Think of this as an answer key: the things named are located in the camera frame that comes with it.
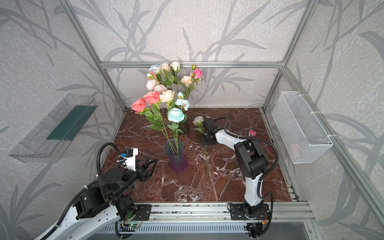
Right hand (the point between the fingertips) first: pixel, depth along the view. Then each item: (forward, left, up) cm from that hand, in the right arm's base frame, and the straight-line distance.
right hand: (204, 136), depth 99 cm
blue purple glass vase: (-16, +16, +13) cm, 26 cm away
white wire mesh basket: (-21, -41, +31) cm, 56 cm away
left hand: (-24, +22, +21) cm, 39 cm away
